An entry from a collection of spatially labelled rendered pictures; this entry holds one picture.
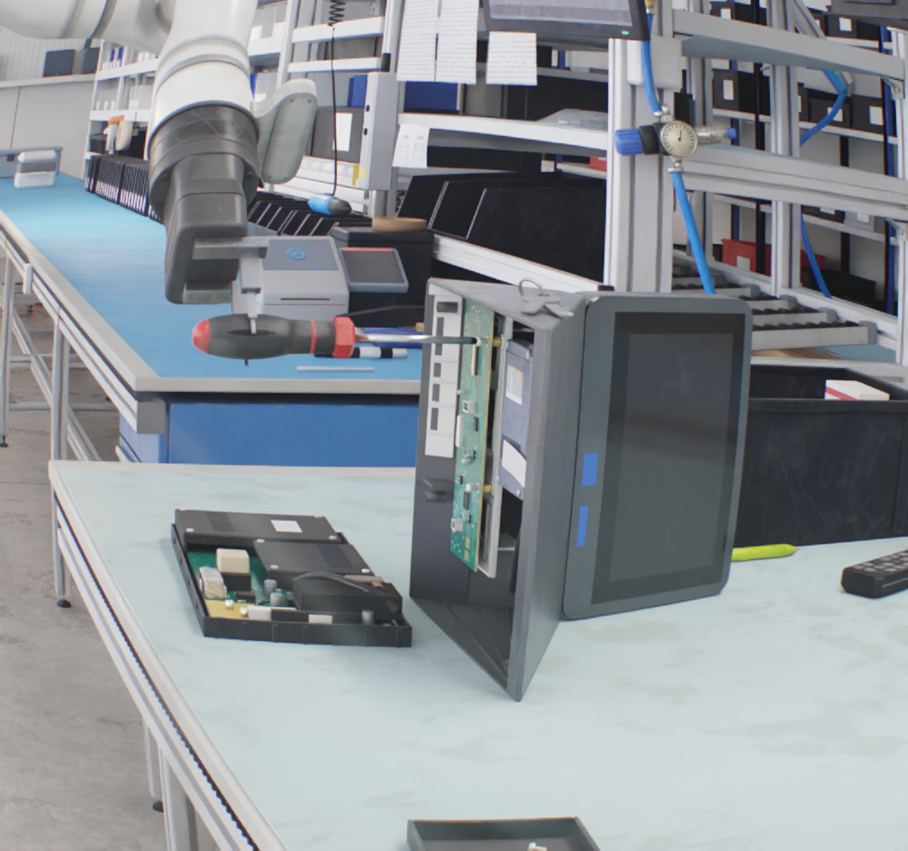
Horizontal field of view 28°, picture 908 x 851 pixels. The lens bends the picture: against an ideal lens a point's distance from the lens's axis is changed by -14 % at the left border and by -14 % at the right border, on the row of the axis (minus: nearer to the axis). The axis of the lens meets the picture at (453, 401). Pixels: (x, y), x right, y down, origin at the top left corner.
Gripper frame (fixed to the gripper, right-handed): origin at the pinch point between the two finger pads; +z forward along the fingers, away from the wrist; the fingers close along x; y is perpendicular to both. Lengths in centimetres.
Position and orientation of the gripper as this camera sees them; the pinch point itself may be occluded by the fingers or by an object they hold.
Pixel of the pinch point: (249, 348)
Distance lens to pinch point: 117.7
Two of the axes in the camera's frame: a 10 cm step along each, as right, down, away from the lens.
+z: 1.5, 7.9, -6.0
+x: 2.2, -6.1, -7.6
